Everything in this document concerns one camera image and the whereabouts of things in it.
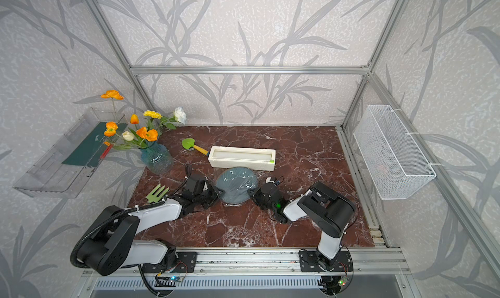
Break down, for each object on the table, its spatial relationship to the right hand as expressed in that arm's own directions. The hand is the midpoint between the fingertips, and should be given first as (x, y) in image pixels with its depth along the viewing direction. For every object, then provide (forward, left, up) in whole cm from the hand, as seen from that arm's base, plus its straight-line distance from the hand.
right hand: (245, 190), depth 89 cm
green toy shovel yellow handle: (+31, +35, -2) cm, 46 cm away
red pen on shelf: (0, +48, +28) cm, 55 cm away
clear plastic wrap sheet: (+4, +4, 0) cm, 6 cm away
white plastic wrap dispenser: (+15, +2, +4) cm, 16 cm away
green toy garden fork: (-1, +44, -4) cm, 44 cm away
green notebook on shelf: (+2, +53, +29) cm, 60 cm away
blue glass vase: (+12, +42, +8) cm, 44 cm away
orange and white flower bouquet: (+12, +45, +24) cm, 52 cm away
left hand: (-1, +9, -1) cm, 9 cm away
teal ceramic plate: (+4, +4, 0) cm, 6 cm away
